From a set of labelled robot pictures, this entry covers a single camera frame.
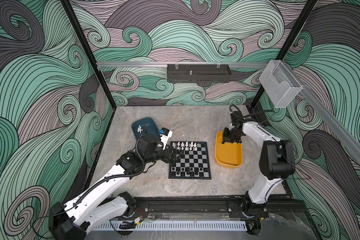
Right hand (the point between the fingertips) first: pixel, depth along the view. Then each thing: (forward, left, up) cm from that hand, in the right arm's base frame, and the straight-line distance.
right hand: (224, 138), depth 94 cm
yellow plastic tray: (-10, -1, -4) cm, 11 cm away
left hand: (-17, +29, +17) cm, 38 cm away
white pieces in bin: (+10, +58, -5) cm, 59 cm away
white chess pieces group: (-3, +25, -4) cm, 25 cm away
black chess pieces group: (-20, +24, -3) cm, 32 cm away
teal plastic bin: (+15, +56, -7) cm, 58 cm away
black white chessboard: (-15, +20, -4) cm, 25 cm away
